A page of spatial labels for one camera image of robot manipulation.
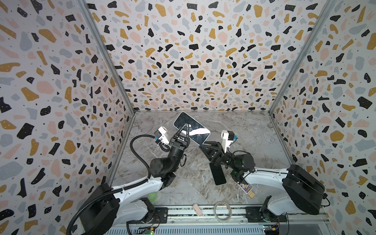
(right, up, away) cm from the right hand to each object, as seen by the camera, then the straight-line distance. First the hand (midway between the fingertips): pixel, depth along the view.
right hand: (203, 148), depth 59 cm
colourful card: (+25, -26, +23) cm, 43 cm away
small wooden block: (+27, -28, +21) cm, 45 cm away
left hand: (-6, +9, -2) cm, 10 cm away
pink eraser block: (-2, -34, +15) cm, 37 cm away
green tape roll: (-27, -30, +21) cm, 45 cm away
